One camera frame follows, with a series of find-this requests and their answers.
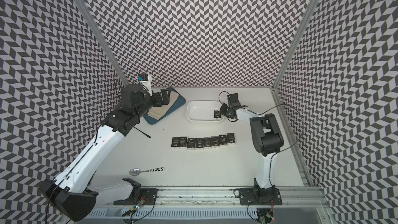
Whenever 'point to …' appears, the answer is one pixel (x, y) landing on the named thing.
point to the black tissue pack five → (207, 142)
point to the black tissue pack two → (183, 142)
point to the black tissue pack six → (215, 141)
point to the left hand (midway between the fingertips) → (161, 92)
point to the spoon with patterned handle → (136, 171)
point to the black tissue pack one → (175, 143)
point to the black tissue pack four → (199, 143)
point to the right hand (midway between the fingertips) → (220, 112)
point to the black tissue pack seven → (223, 140)
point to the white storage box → (202, 110)
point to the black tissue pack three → (191, 143)
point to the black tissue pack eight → (217, 114)
